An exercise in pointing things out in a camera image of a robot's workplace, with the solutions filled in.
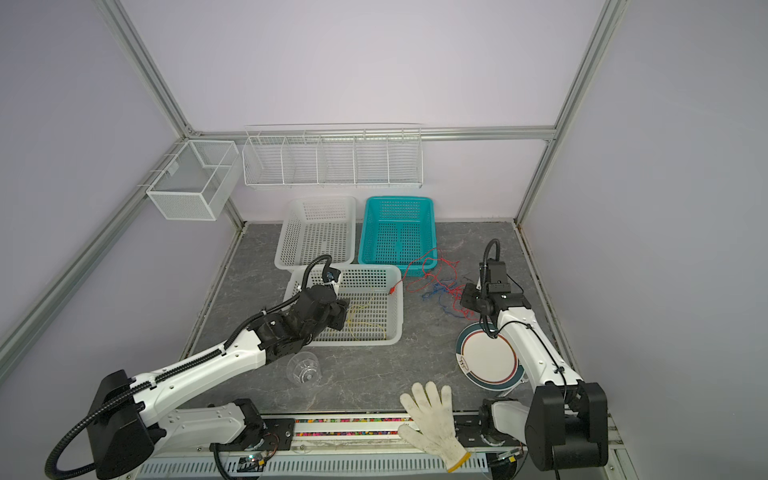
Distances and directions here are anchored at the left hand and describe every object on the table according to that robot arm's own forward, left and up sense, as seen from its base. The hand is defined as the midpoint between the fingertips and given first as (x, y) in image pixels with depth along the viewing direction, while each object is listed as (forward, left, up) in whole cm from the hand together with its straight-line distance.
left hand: (342, 302), depth 79 cm
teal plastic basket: (+41, -18, -18) cm, 48 cm away
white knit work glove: (-27, -23, -16) cm, 39 cm away
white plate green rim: (-14, -41, -16) cm, 46 cm away
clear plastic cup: (-11, +13, -17) cm, 24 cm away
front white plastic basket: (+12, -8, -16) cm, 21 cm away
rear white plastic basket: (+45, +14, -17) cm, 50 cm away
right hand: (+2, -37, -6) cm, 38 cm away
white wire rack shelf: (+48, +3, +13) cm, 50 cm away
